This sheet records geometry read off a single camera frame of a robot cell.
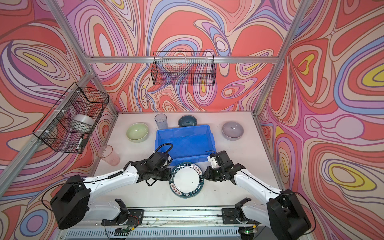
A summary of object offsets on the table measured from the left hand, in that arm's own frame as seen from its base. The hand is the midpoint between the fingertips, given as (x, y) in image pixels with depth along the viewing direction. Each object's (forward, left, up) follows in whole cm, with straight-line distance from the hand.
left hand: (174, 175), depth 83 cm
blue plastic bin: (+23, -9, -4) cm, 25 cm away
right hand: (-2, -17, 0) cm, 17 cm away
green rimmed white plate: (-2, -7, -1) cm, 8 cm away
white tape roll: (+15, +42, +29) cm, 53 cm away
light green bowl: (+33, +29, -3) cm, 44 cm away
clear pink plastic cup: (+17, +48, -5) cm, 51 cm away
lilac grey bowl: (+34, -39, -3) cm, 52 cm away
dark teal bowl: (+42, -6, -1) cm, 43 cm away
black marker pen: (+10, +45, +21) cm, 51 cm away
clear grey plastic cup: (+33, +10, +10) cm, 36 cm away
